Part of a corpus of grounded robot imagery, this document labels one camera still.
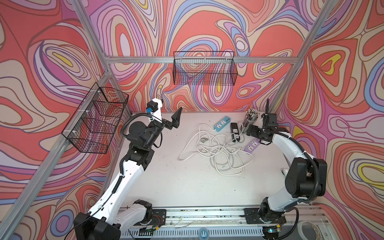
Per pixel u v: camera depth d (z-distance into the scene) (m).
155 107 0.49
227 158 0.93
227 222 0.73
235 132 1.04
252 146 0.98
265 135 0.68
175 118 0.56
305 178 0.45
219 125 1.08
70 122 0.66
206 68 0.96
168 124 0.57
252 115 0.94
